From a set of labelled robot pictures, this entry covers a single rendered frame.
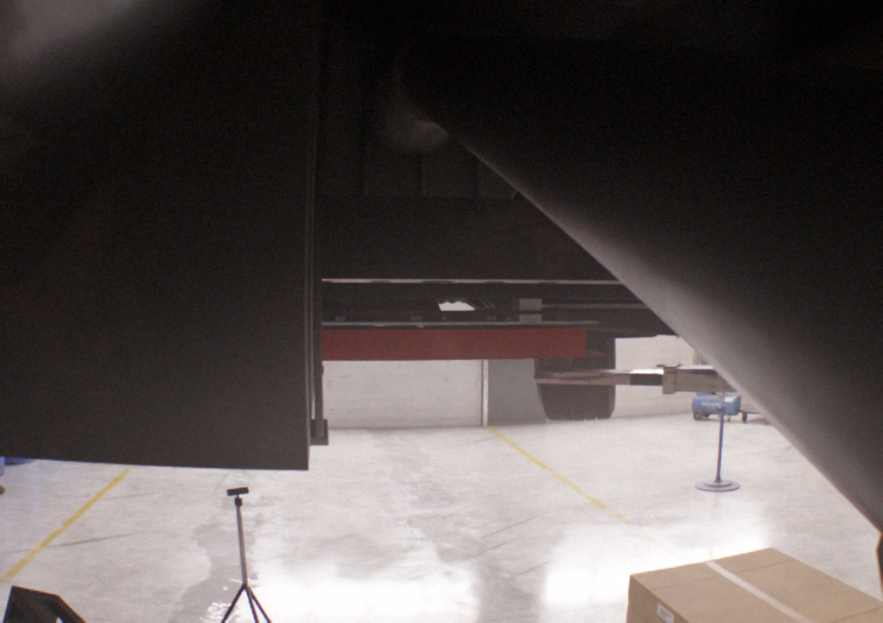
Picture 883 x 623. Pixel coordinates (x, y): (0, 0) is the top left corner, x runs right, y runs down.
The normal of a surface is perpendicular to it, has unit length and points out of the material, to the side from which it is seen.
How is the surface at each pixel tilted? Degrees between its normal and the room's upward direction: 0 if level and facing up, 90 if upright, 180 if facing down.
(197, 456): 90
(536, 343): 93
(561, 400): 137
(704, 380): 90
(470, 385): 90
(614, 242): 115
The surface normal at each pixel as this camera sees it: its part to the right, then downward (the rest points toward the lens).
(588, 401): -0.11, 0.72
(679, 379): -0.45, -0.02
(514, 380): 0.17, -0.02
